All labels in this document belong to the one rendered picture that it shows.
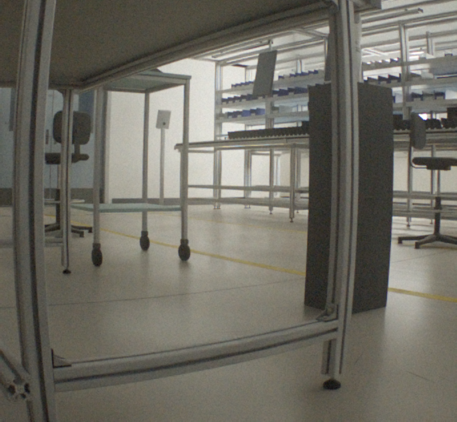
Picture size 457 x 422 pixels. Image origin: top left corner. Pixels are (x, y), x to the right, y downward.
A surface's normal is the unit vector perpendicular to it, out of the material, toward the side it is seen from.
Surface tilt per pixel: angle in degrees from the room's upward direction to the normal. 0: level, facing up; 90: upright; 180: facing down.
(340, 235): 90
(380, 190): 90
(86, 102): 90
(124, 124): 90
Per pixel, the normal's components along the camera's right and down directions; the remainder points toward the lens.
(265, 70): -0.80, -0.20
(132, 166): 0.57, 0.03
